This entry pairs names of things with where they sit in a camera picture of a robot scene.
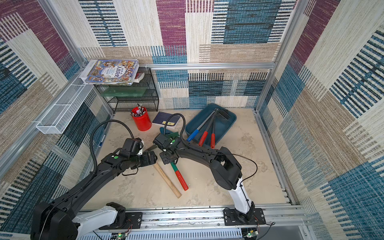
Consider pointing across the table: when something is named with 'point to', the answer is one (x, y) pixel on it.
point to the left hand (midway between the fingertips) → (151, 159)
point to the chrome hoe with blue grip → (193, 135)
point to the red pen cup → (141, 118)
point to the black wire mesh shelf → (150, 100)
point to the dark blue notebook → (161, 118)
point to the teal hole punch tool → (161, 130)
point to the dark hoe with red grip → (213, 135)
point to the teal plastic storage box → (221, 124)
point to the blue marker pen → (102, 140)
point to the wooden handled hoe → (177, 194)
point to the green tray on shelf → (124, 91)
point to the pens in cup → (138, 113)
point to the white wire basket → (54, 121)
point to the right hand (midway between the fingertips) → (172, 158)
